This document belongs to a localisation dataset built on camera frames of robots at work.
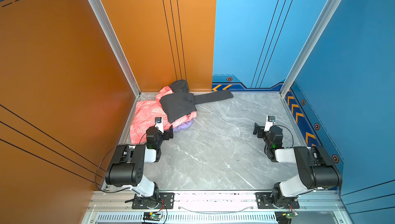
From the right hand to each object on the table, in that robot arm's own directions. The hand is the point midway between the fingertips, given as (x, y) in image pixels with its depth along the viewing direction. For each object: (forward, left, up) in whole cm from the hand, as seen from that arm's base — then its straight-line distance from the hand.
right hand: (262, 123), depth 94 cm
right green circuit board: (-46, -1, -9) cm, 47 cm away
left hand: (0, +60, +1) cm, 60 cm away
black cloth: (+14, +51, +5) cm, 53 cm away
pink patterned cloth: (+10, +76, -1) cm, 76 cm away
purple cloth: (0, +49, -2) cm, 49 cm away
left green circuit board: (-46, +60, -8) cm, 76 cm away
